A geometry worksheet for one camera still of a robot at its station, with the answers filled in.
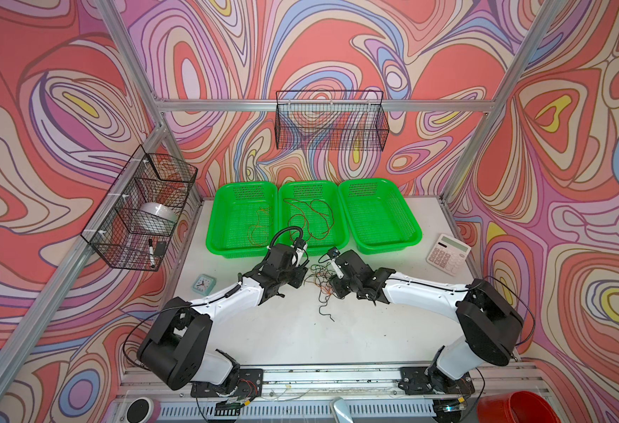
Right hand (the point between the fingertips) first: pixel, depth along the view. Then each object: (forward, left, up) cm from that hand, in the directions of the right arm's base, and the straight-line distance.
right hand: (338, 282), depth 88 cm
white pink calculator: (+12, -43, -3) cm, 45 cm away
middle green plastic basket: (+37, +8, -4) cm, 38 cm away
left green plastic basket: (+33, +37, -3) cm, 50 cm away
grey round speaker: (-34, +54, +1) cm, 64 cm away
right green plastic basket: (+31, -21, -4) cm, 38 cm away
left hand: (+5, +12, +4) cm, 13 cm away
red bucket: (-36, -44, -5) cm, 57 cm away
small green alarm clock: (+2, +47, -2) cm, 47 cm away
